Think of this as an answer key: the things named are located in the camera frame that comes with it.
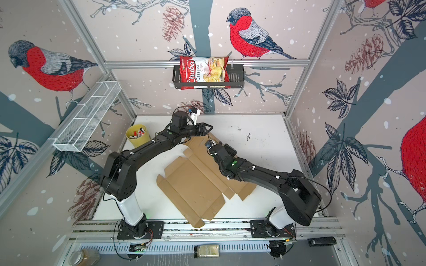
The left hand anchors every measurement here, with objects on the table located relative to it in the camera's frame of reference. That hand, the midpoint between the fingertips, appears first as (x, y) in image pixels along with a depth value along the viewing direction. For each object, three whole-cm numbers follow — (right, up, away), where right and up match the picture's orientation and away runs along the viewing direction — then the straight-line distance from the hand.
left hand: (209, 127), depth 85 cm
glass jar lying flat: (0, -50, -19) cm, 54 cm away
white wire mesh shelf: (-59, +5, -7) cm, 60 cm away
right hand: (+7, -12, +1) cm, 14 cm away
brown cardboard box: (-8, -30, +4) cm, 31 cm away
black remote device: (+49, -49, -16) cm, 71 cm away
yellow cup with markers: (-43, -4, +11) cm, 45 cm away
